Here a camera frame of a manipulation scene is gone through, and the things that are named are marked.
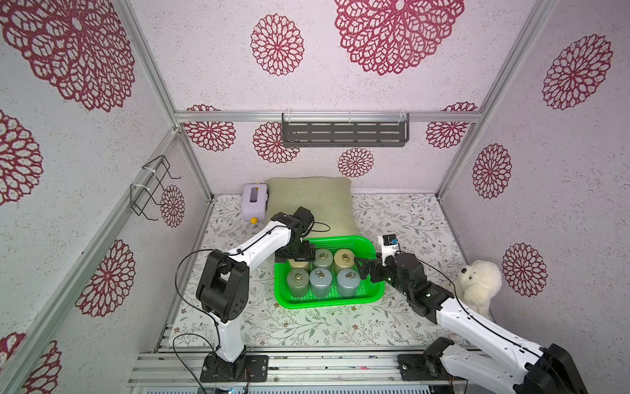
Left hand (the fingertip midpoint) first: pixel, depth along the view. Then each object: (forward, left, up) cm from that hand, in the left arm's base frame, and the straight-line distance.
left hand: (298, 260), depth 89 cm
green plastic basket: (-10, -26, -9) cm, 29 cm away
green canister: (-8, 0, +1) cm, 8 cm away
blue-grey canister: (-8, -8, 0) cm, 11 cm away
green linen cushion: (+27, -12, +4) cm, 30 cm away
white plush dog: (-13, -54, +10) cm, 57 cm away
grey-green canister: (0, -9, +1) cm, 9 cm away
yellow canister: (0, -16, +1) cm, 16 cm away
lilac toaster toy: (+28, +20, 0) cm, 35 cm away
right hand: (-3, -22, +8) cm, 24 cm away
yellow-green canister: (-2, 0, 0) cm, 2 cm away
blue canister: (-8, -17, 0) cm, 19 cm away
